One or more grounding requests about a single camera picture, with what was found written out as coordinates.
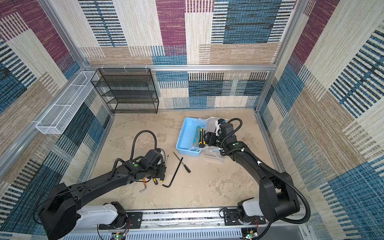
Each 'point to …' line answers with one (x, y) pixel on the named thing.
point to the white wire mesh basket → (56, 120)
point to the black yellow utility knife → (202, 143)
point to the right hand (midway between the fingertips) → (208, 138)
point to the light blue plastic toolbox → (185, 141)
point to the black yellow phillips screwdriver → (162, 181)
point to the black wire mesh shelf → (127, 90)
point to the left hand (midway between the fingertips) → (165, 169)
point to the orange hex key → (145, 184)
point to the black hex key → (174, 174)
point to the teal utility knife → (197, 139)
